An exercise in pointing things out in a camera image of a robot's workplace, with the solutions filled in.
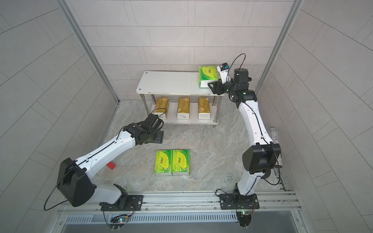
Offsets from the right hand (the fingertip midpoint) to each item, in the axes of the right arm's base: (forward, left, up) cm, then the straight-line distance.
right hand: (213, 80), depth 77 cm
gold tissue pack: (+4, +33, -23) cm, 40 cm away
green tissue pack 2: (-31, +20, -30) cm, 48 cm away
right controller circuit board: (-57, -9, -37) cm, 69 cm away
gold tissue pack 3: (+1, +4, -23) cm, 23 cm away
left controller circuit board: (-55, +50, -34) cm, 82 cm away
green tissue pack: (-31, +30, -30) cm, 53 cm away
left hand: (-17, +31, -24) cm, 43 cm away
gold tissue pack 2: (-1, +18, -23) cm, 29 cm away
